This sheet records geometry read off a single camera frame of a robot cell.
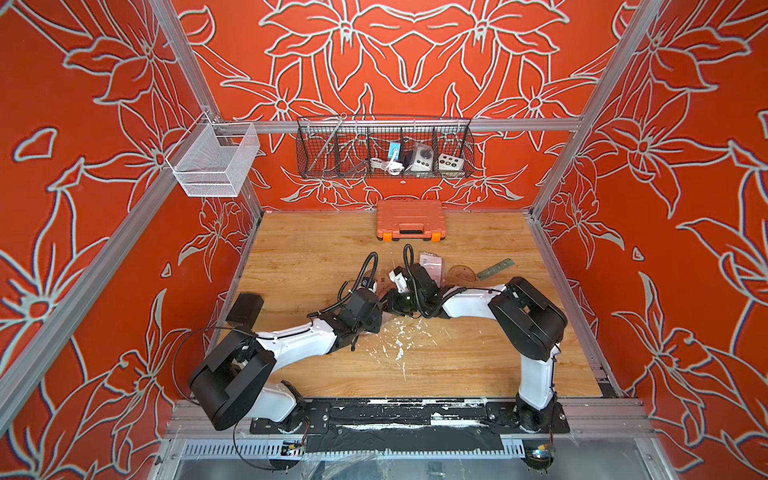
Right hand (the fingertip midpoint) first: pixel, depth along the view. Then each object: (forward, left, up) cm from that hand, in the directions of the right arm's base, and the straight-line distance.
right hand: (371, 308), depth 88 cm
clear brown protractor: (+16, -31, -4) cm, 35 cm away
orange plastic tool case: (+40, -15, -2) cm, 42 cm away
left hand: (0, -2, -1) cm, 2 cm away
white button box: (+39, -25, +25) cm, 52 cm away
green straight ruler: (+19, -43, -6) cm, 47 cm away
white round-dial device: (+37, -15, +28) cm, 49 cm away
